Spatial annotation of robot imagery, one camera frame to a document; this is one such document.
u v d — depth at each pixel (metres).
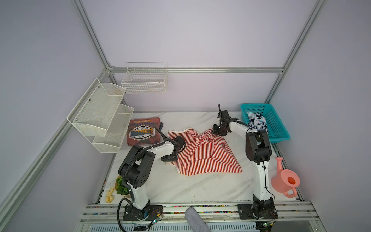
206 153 0.96
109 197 0.76
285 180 0.74
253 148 0.60
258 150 0.60
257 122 1.11
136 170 0.48
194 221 0.69
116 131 0.93
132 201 0.58
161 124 1.11
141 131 1.01
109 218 0.74
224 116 0.88
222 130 0.95
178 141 0.79
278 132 1.02
